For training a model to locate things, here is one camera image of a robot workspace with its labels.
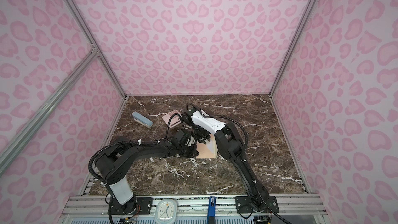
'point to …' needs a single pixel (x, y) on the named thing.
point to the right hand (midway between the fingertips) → (206, 141)
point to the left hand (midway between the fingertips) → (201, 152)
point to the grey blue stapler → (142, 119)
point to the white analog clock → (166, 211)
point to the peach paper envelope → (208, 150)
